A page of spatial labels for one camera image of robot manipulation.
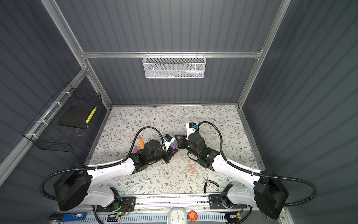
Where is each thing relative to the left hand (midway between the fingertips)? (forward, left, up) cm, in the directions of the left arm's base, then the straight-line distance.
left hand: (176, 148), depth 81 cm
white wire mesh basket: (+77, 0, +9) cm, 77 cm away
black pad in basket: (+13, +54, +17) cm, 58 cm away
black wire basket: (+1, +61, +20) cm, 64 cm away
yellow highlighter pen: (+11, +47, +16) cm, 51 cm away
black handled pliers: (-16, -17, -12) cm, 26 cm away
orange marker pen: (-4, +16, +17) cm, 24 cm away
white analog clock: (-31, +1, -10) cm, 33 cm away
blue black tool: (-29, +55, -11) cm, 63 cm away
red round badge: (-32, -7, -12) cm, 35 cm away
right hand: (+3, 0, +7) cm, 7 cm away
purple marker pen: (0, +1, +5) cm, 5 cm away
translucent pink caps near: (-8, -9, -13) cm, 18 cm away
